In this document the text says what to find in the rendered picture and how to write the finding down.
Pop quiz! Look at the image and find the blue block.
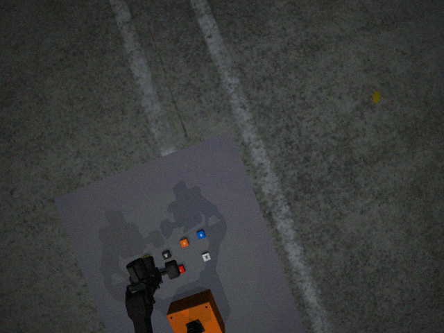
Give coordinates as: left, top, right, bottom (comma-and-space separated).
196, 229, 206, 239

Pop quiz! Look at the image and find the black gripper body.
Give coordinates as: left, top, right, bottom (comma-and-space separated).
148, 260, 180, 290

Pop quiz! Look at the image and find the small white digit block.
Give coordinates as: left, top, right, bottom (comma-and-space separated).
202, 251, 211, 262

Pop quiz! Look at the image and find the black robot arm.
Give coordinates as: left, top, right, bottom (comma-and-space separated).
125, 257, 205, 333

